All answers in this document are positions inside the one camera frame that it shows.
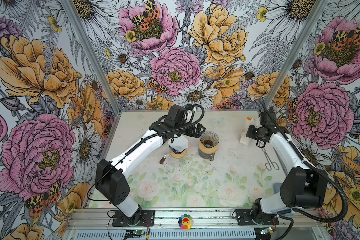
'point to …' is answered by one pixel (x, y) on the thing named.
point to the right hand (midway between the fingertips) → (249, 136)
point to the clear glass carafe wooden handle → (176, 162)
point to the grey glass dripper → (209, 139)
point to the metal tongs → (268, 164)
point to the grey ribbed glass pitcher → (207, 156)
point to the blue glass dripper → (176, 151)
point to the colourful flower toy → (185, 221)
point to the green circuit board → (138, 232)
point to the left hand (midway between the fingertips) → (196, 131)
